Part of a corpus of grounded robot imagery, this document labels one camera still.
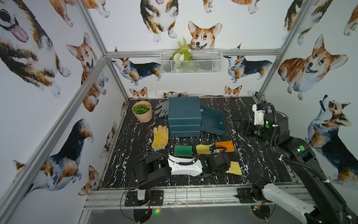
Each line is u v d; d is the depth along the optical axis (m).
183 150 0.91
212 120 1.13
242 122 0.57
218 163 0.63
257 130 0.54
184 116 0.82
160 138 0.95
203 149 0.91
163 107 1.13
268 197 0.62
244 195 0.73
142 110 0.98
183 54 0.82
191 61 0.88
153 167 0.49
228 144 0.93
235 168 0.81
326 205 0.38
